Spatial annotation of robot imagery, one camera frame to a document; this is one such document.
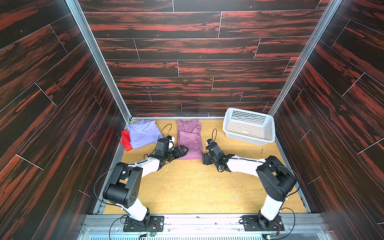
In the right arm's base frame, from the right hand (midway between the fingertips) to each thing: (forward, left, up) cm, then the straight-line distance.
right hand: (210, 153), depth 96 cm
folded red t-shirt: (+8, +59, +1) cm, 59 cm away
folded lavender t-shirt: (+13, +47, +3) cm, 49 cm away
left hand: (-2, +16, +4) cm, 17 cm away
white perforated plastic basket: (+27, -35, -3) cm, 44 cm away
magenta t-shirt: (+17, +15, 0) cm, 22 cm away
